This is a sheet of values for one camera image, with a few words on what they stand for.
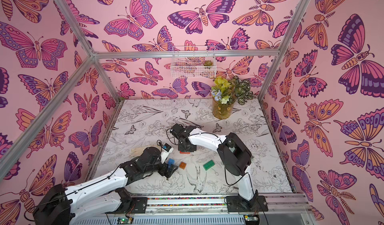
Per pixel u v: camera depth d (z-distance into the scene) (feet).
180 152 3.02
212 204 2.45
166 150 2.38
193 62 3.13
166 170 2.35
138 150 3.02
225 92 3.15
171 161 2.86
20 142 1.78
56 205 1.48
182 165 2.80
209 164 2.80
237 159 1.62
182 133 2.20
